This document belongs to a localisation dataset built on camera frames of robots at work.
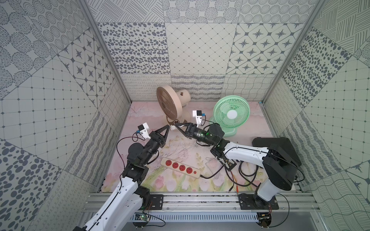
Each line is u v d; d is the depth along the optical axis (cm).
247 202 74
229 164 86
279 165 45
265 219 72
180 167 84
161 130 67
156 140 62
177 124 67
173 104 81
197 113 69
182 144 96
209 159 89
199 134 65
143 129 66
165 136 66
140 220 70
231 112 83
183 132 66
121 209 48
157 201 73
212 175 76
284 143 92
